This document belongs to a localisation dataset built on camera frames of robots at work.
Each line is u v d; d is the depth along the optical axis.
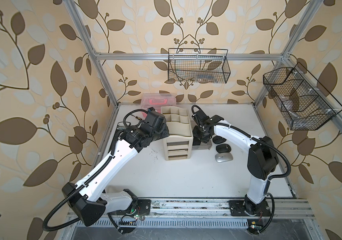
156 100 1.10
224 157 0.91
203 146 0.86
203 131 0.66
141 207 0.74
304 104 0.73
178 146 0.79
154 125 0.53
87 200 0.38
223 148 0.94
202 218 0.72
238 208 0.73
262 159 0.48
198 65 0.96
